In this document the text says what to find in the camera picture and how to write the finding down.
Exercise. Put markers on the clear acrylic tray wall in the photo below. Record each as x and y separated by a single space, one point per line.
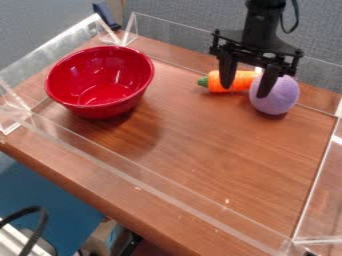
195 171

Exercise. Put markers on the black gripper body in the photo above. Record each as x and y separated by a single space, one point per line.
255 44

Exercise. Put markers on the purple ball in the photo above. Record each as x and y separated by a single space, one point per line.
281 99

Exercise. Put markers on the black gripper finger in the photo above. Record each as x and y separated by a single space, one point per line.
227 68
267 81

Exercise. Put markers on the dark blue clamp handle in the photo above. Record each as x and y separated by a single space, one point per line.
102 10

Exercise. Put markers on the orange toy carrot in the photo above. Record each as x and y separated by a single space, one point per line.
241 84

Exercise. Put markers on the red plastic bowl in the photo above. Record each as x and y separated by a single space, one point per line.
99 82

